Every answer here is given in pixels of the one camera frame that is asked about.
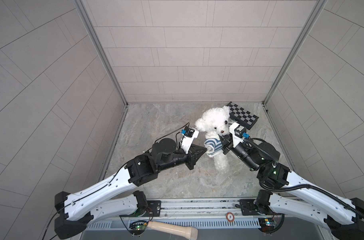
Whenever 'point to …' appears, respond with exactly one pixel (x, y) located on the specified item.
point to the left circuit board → (137, 228)
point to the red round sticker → (230, 216)
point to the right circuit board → (267, 224)
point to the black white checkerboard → (241, 116)
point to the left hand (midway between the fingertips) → (209, 153)
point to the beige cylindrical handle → (180, 231)
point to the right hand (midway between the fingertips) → (216, 128)
